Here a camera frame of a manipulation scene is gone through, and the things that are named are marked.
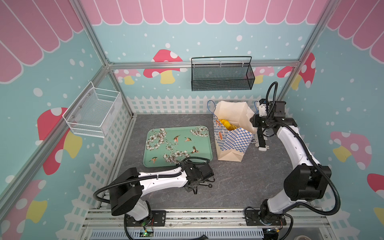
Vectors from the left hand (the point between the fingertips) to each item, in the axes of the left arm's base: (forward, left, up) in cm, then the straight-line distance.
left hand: (196, 183), depth 82 cm
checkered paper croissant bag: (+19, -19, +22) cm, 35 cm away
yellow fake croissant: (+38, -19, +8) cm, 43 cm away
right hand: (+31, -32, +20) cm, 49 cm away
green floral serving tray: (+26, +22, -4) cm, 35 cm away
